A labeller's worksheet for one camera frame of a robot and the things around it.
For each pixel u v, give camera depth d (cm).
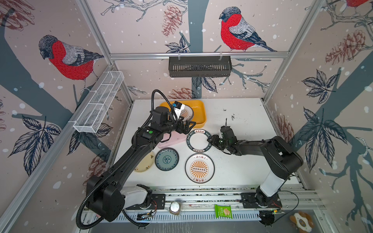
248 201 73
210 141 89
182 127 66
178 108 66
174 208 65
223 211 70
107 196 38
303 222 66
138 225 67
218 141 84
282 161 48
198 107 115
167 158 89
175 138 70
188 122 66
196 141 95
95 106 77
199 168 85
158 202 73
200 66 104
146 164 86
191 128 70
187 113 109
